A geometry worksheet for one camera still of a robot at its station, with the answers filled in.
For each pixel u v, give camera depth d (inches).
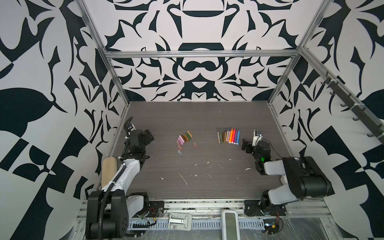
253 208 29.1
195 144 38.0
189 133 40.1
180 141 38.7
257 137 31.7
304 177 18.0
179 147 37.3
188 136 39.2
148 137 31.9
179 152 36.8
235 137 39.1
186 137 39.1
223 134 40.1
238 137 39.1
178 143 38.0
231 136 39.2
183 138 39.0
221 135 39.7
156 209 29.4
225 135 40.0
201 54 37.0
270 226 28.0
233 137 39.1
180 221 27.1
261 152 28.8
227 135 40.0
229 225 26.0
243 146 34.7
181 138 38.9
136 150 25.9
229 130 40.4
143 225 28.7
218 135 39.8
